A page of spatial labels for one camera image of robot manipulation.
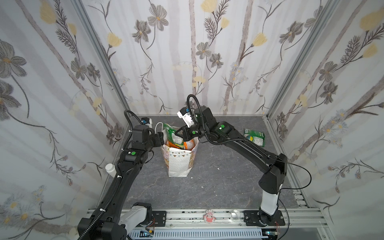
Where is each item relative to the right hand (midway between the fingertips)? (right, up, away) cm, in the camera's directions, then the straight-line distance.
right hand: (173, 128), depth 68 cm
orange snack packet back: (+7, -9, +12) cm, 16 cm away
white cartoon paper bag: (+2, -17, +9) cm, 20 cm away
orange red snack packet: (-3, -9, +14) cm, 17 cm away
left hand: (-11, 0, +9) cm, 14 cm away
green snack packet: (-2, -4, +7) cm, 8 cm away
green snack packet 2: (+55, -6, +37) cm, 66 cm away
